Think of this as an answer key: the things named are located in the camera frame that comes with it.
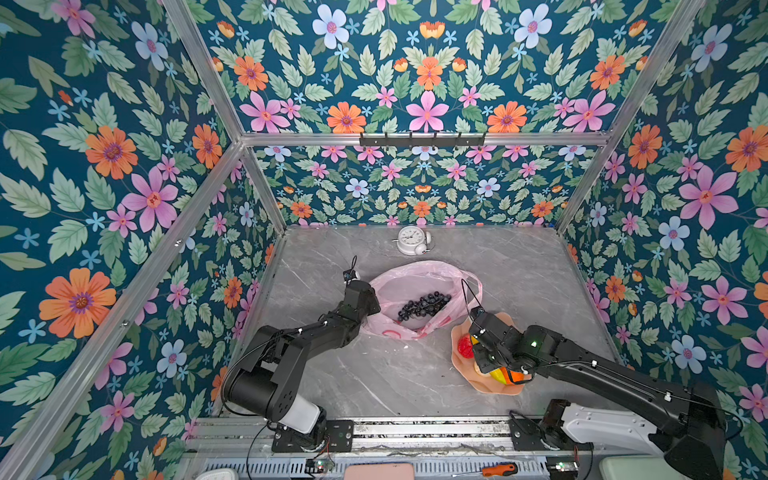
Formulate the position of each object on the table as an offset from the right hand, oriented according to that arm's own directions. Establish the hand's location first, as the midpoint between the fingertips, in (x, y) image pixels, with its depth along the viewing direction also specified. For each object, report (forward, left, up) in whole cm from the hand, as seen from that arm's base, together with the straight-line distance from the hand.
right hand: (477, 352), depth 78 cm
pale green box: (-25, -33, -6) cm, 42 cm away
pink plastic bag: (+26, +18, -5) cm, 32 cm away
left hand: (+21, +28, -1) cm, 35 cm away
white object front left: (-25, +62, -7) cm, 67 cm away
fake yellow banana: (-6, -4, +2) cm, 8 cm away
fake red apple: (+3, +2, -3) cm, 5 cm away
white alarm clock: (+45, +16, -5) cm, 48 cm away
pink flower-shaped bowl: (-2, +2, -5) cm, 6 cm away
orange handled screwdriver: (-25, -2, -8) cm, 26 cm away
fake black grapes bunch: (+17, +13, -6) cm, 22 cm away
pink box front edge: (-25, +25, -10) cm, 37 cm away
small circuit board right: (-24, -19, -11) cm, 32 cm away
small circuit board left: (-24, +40, -10) cm, 47 cm away
